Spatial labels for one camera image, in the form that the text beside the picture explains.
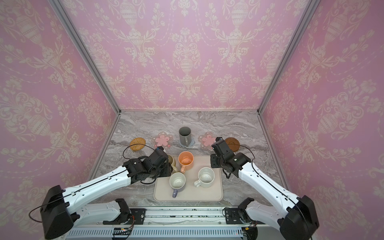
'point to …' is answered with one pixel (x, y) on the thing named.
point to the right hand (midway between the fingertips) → (215, 158)
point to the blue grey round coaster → (192, 142)
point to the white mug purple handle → (177, 181)
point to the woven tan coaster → (138, 144)
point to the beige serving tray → (163, 192)
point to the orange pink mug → (186, 160)
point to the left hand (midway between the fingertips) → (171, 171)
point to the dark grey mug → (185, 135)
